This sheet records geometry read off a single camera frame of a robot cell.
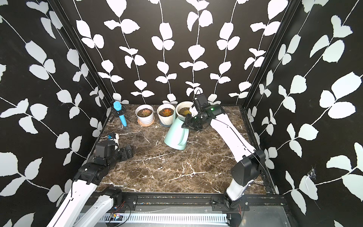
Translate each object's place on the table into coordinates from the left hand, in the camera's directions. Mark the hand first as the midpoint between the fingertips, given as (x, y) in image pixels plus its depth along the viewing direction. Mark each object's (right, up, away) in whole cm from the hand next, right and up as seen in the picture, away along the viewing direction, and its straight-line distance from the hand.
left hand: (127, 146), depth 77 cm
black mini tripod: (-15, +19, +19) cm, 31 cm away
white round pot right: (+30, +22, +31) cm, 49 cm away
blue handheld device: (-12, +23, +14) cm, 30 cm away
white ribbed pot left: (0, +15, +24) cm, 29 cm away
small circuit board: (-3, -35, -5) cm, 36 cm away
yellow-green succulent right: (+33, +20, +26) cm, 46 cm away
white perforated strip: (+41, -35, -6) cm, 54 cm away
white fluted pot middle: (+17, +14, +24) cm, 33 cm away
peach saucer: (+2, +10, +30) cm, 32 cm away
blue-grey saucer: (+17, +10, +30) cm, 36 cm away
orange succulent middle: (+18, +20, +27) cm, 38 cm away
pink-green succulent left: (+2, +20, +28) cm, 34 cm away
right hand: (+30, +12, -1) cm, 33 cm away
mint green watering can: (+28, +5, +1) cm, 28 cm away
